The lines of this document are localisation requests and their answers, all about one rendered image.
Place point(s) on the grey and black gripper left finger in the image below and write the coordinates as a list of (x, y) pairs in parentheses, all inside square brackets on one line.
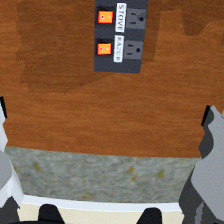
[(11, 194)]

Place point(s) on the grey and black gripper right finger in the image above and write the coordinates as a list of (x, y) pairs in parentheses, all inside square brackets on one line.
[(202, 197)]

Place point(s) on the dark grey power strip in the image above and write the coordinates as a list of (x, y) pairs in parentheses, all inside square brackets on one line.
[(119, 35)]

